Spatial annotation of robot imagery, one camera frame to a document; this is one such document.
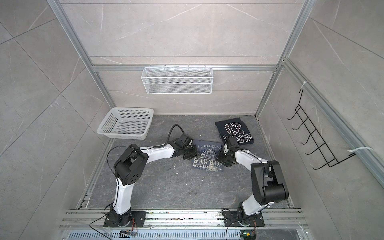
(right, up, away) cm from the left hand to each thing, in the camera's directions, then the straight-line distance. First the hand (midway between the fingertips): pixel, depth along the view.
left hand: (201, 151), depth 94 cm
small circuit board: (-37, -36, -23) cm, 56 cm away
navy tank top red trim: (+26, +15, +13) cm, 33 cm away
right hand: (+10, -4, 0) cm, 11 cm away
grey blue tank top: (+3, -4, -4) cm, 7 cm away
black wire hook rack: (+51, +3, -35) cm, 62 cm away
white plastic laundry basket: (-58, +19, +20) cm, 64 cm away
